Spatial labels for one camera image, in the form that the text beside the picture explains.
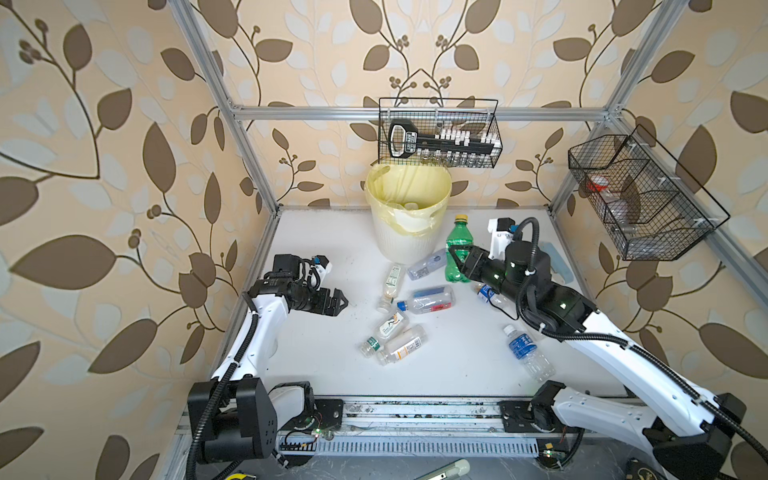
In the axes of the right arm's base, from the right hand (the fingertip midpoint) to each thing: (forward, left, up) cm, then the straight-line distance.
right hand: (453, 250), depth 69 cm
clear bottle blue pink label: (+4, +3, -30) cm, 30 cm away
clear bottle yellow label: (-12, +12, -26) cm, 31 cm away
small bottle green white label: (+11, +14, -26) cm, 31 cm away
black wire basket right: (+9, -50, +2) cm, 51 cm away
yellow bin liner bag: (+38, +6, -16) cm, 42 cm away
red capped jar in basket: (+20, -43, +1) cm, 47 cm away
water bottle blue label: (-14, -20, -27) cm, 36 cm away
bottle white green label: (-7, +15, -26) cm, 31 cm away
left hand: (-1, +33, -18) cm, 38 cm away
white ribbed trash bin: (+18, +12, -21) cm, 30 cm away
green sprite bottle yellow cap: (+2, -1, +3) cm, 4 cm away
